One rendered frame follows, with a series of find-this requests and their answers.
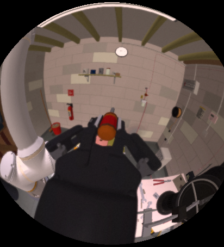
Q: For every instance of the red hex driver orange cap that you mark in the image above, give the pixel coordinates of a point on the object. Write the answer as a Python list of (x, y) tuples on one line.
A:
[(108, 121)]

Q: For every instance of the white cup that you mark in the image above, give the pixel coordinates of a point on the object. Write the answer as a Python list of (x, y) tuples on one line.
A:
[(143, 103)]

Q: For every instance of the white jar red lid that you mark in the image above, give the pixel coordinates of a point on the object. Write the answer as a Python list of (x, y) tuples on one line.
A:
[(108, 71)]

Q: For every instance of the grey electrical panel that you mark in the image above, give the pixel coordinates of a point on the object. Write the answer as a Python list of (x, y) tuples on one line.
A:
[(190, 84)]

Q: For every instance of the brown wooden shelf unit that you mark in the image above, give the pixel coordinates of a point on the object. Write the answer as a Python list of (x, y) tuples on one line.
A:
[(0, 148)]

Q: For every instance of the white box with grille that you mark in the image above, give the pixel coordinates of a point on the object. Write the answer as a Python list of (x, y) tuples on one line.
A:
[(165, 155)]

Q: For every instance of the olive wall shelf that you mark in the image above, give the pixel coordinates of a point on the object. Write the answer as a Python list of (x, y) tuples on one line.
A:
[(100, 75)]

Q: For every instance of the black wheel grey spokes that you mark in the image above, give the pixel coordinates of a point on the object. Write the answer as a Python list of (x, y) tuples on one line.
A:
[(204, 185)]

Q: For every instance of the pink and olive block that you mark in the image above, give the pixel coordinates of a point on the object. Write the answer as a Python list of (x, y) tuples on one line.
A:
[(102, 142)]

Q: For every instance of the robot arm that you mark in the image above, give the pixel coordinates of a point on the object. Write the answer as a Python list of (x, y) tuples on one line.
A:
[(17, 96)]

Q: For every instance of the red wall sign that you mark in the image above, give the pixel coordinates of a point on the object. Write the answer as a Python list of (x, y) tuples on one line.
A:
[(71, 92)]

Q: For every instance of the red bucket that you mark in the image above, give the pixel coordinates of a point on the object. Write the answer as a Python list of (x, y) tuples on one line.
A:
[(56, 128)]

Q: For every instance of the grey box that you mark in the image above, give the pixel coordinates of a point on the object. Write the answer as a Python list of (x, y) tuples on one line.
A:
[(101, 71)]

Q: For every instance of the blue box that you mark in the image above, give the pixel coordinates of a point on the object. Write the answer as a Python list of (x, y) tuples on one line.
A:
[(93, 71)]

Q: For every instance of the black roller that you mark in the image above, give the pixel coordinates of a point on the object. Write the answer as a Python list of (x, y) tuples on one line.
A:
[(165, 202)]

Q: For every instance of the black box yellow mark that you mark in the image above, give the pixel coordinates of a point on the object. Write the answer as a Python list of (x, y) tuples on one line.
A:
[(190, 175)]

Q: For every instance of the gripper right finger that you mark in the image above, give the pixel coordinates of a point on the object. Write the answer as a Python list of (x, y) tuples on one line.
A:
[(142, 150)]

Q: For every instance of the small grey holder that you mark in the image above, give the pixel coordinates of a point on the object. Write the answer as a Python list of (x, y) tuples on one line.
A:
[(86, 71)]

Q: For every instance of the red wall tap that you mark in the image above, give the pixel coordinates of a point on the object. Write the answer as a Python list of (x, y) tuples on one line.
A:
[(146, 93)]

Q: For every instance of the tan cardboard box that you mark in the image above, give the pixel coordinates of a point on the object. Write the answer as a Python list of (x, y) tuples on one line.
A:
[(178, 181)]

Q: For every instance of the pink wall control box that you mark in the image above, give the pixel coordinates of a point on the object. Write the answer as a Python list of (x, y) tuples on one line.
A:
[(213, 116)]

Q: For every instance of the grey metal stand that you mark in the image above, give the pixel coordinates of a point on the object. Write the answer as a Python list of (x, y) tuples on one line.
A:
[(148, 218)]

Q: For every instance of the yellow black wall poster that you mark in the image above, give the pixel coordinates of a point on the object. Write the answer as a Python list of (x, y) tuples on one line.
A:
[(200, 112)]

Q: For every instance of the small grey metal part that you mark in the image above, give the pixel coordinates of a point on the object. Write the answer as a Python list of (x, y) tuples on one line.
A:
[(156, 195)]

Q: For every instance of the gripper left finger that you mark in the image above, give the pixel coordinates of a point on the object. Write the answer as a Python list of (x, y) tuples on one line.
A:
[(69, 135)]

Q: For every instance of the red fire extinguisher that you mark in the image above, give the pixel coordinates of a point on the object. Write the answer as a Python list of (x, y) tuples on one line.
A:
[(70, 112)]

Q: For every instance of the short grey wrench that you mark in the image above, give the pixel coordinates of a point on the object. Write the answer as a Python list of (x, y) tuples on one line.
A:
[(148, 205)]

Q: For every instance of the brown small box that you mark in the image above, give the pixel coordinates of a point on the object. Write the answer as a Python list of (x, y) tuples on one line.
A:
[(117, 74)]

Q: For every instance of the long grey wrench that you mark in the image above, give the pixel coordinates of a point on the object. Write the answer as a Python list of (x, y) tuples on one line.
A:
[(142, 193)]

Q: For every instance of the white round wall lamp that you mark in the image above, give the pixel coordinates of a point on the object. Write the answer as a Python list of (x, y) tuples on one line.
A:
[(121, 52)]

